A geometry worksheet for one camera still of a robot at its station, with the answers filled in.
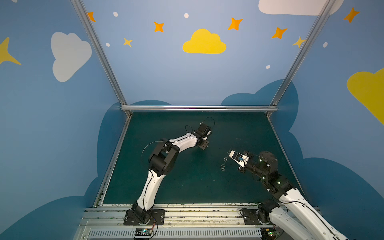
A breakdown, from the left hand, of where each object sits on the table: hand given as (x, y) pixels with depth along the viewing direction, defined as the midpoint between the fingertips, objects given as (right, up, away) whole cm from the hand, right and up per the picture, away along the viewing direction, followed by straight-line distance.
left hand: (204, 141), depth 103 cm
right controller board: (+29, -42, -31) cm, 60 cm away
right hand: (+14, -2, -28) cm, 31 cm away
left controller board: (-31, -41, -32) cm, 61 cm away
